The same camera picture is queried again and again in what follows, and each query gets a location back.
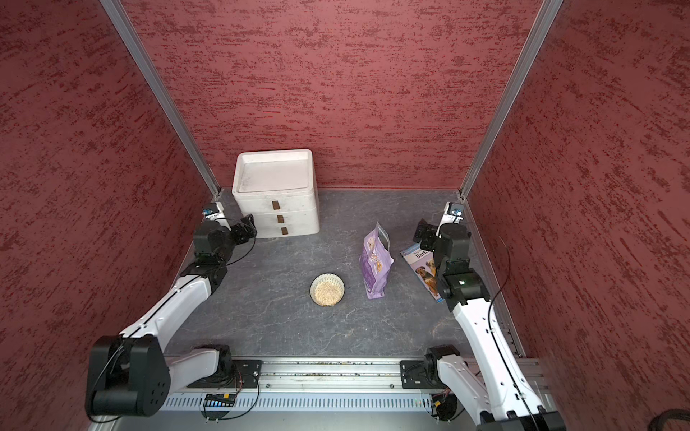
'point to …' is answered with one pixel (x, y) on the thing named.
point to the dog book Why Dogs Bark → (423, 263)
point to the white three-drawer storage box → (280, 189)
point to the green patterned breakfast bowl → (327, 289)
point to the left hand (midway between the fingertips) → (240, 223)
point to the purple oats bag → (375, 261)
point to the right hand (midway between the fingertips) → (433, 227)
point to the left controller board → (219, 400)
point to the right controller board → (444, 407)
